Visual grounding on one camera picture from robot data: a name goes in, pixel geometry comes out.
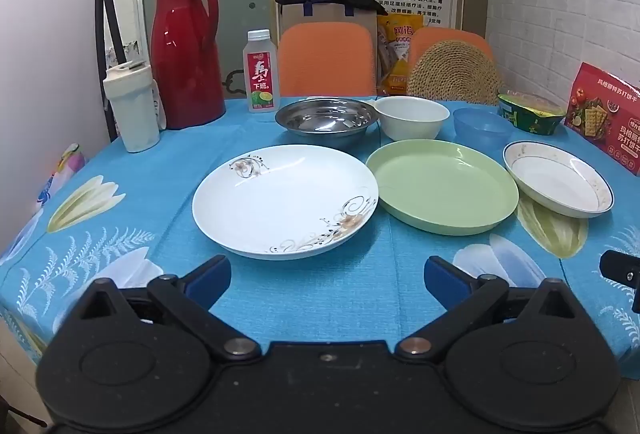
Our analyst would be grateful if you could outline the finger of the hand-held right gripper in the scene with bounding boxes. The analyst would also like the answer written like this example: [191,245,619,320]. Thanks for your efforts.
[600,250,640,315]

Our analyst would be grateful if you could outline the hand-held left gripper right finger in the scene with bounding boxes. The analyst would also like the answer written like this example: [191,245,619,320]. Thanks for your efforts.
[396,255,599,362]

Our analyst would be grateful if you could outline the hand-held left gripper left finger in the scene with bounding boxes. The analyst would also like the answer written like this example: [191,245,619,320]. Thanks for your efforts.
[60,255,262,362]

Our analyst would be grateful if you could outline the blue plastic bowl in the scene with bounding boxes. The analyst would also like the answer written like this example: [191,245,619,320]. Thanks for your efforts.
[452,108,513,150]

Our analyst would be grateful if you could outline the green plate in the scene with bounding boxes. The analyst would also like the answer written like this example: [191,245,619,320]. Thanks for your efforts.
[365,139,521,236]

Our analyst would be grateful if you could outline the blue floral tablecloth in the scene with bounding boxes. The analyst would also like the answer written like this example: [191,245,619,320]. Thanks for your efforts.
[0,97,640,380]

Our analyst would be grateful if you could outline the white floral plate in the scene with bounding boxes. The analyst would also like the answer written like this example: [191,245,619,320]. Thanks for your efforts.
[192,145,380,260]

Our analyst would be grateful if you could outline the white blue-rimmed plate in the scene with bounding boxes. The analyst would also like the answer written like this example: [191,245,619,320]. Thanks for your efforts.
[502,140,615,219]

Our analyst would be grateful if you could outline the red cracker box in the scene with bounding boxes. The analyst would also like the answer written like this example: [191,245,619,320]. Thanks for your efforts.
[564,62,640,176]

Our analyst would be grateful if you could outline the white bowl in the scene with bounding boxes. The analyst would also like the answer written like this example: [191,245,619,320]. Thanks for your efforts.
[373,96,451,142]

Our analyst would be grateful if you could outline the green instant noodle bowl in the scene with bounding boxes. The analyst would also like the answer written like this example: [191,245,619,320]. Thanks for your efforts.
[497,92,567,135]

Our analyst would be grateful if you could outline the white lidded tumbler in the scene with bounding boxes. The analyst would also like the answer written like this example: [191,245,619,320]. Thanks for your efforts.
[103,62,162,153]

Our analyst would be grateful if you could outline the colourful printed cloth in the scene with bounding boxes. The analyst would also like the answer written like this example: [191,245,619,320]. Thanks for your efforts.
[35,143,88,205]

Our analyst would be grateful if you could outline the stainless steel bowl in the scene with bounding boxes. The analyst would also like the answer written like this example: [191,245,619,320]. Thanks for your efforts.
[274,98,379,151]

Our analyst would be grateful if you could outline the clear juice bottle red label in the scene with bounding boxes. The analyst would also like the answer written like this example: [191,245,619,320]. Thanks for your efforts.
[242,29,279,114]

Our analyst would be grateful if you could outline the woven straw cushion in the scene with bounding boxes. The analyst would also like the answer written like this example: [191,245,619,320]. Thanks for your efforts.
[406,40,503,105]

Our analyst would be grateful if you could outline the red thermos jug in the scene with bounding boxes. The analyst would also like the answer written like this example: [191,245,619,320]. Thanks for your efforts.
[150,0,227,131]

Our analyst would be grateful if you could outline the yellow snack packet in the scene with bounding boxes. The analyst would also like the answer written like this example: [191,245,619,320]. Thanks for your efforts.
[376,13,426,96]

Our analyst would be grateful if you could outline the brown paper bag blue handles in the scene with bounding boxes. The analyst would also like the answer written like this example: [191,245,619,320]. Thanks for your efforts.
[279,2,378,38]

